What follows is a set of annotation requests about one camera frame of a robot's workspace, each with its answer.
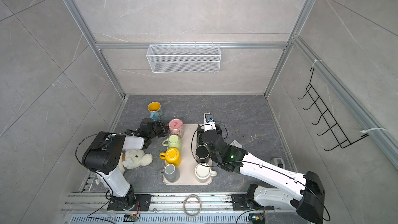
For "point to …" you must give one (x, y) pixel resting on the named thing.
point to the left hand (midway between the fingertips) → (171, 116)
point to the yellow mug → (172, 156)
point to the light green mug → (173, 141)
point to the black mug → (202, 154)
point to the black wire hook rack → (343, 141)
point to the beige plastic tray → (185, 172)
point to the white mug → (203, 172)
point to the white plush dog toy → (131, 159)
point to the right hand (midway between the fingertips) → (204, 123)
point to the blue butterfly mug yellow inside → (156, 112)
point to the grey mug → (171, 172)
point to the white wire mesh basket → (184, 58)
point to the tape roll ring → (183, 206)
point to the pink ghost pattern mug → (176, 127)
